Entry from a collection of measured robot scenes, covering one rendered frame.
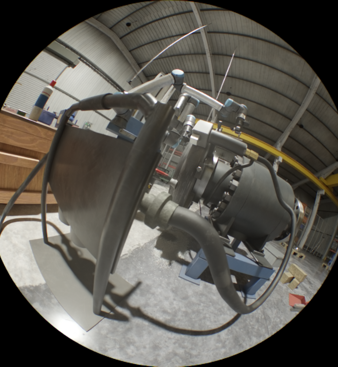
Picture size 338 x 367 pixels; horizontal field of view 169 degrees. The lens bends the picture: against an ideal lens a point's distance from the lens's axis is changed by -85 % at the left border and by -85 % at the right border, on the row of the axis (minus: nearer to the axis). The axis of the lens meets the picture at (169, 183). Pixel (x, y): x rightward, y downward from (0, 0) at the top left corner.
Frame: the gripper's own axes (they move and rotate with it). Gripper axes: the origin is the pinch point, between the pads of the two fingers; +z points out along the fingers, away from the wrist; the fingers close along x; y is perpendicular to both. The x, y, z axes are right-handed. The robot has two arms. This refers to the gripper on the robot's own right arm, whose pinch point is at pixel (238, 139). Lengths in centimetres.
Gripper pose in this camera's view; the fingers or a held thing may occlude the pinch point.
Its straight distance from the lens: 104.6
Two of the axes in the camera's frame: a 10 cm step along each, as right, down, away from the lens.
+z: -4.0, 9.1, 1.3
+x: -4.7, -0.8, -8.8
